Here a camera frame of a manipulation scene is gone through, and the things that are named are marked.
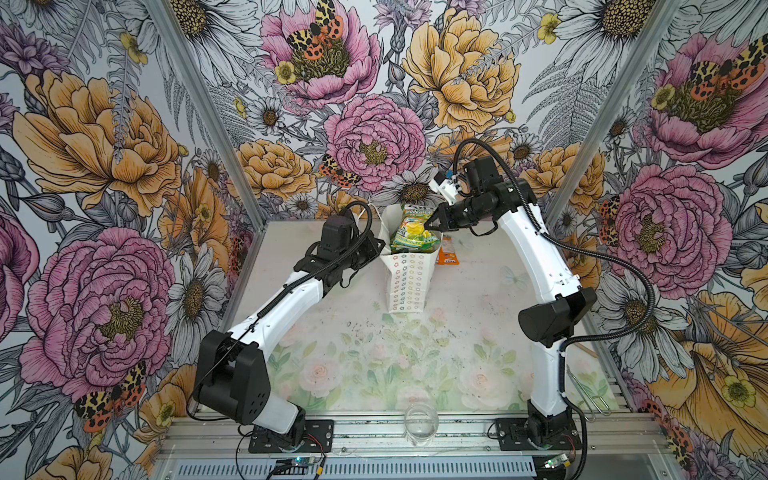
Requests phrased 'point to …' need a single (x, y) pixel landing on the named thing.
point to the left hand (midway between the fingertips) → (386, 250)
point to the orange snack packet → (446, 255)
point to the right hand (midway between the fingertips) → (429, 233)
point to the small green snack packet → (413, 235)
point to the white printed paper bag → (409, 276)
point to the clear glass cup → (421, 423)
